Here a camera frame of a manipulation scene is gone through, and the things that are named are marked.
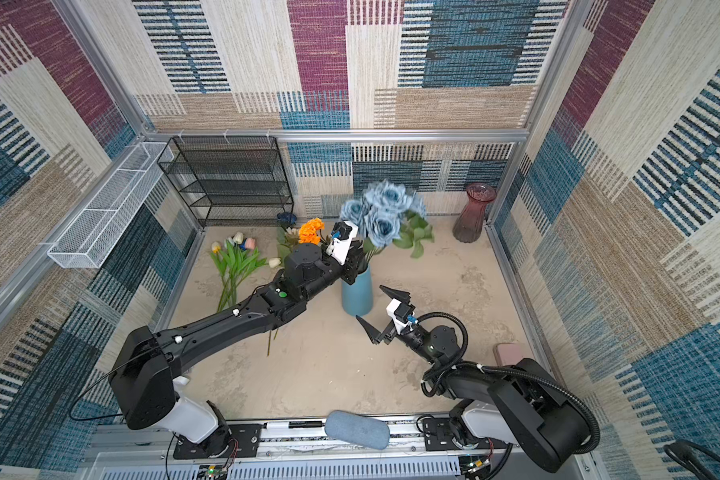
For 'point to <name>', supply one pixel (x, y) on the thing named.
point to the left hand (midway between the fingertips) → (366, 240)
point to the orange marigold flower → (309, 231)
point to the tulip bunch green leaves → (237, 259)
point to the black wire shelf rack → (229, 181)
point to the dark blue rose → (286, 219)
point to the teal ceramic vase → (357, 298)
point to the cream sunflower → (291, 237)
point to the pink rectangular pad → (507, 353)
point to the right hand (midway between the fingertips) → (370, 302)
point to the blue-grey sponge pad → (360, 429)
